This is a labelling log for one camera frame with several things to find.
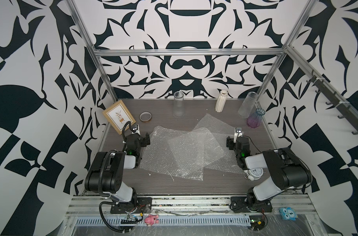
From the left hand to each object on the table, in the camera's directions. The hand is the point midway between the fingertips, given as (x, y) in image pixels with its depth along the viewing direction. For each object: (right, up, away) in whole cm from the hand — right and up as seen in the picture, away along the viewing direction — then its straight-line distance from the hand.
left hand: (137, 131), depth 94 cm
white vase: (+56, +20, +10) cm, 61 cm away
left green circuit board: (+3, -41, -21) cm, 46 cm away
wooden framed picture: (-13, +11, +3) cm, 17 cm away
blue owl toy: (+79, -36, -23) cm, 90 cm away
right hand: (+63, -2, +1) cm, 63 cm away
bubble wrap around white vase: (+36, -10, -3) cm, 38 cm away
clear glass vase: (+73, +18, +7) cm, 75 cm away
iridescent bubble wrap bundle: (+56, -18, -6) cm, 59 cm away
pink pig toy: (+14, -37, -26) cm, 47 cm away
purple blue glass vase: (+77, +7, +5) cm, 78 cm away
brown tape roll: (+2, +9, +15) cm, 18 cm away
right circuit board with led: (+64, -41, -23) cm, 79 cm away
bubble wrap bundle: (+13, -14, -3) cm, 19 cm away
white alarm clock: (+67, -21, -14) cm, 72 cm away
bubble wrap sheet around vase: (+55, -1, +8) cm, 56 cm away
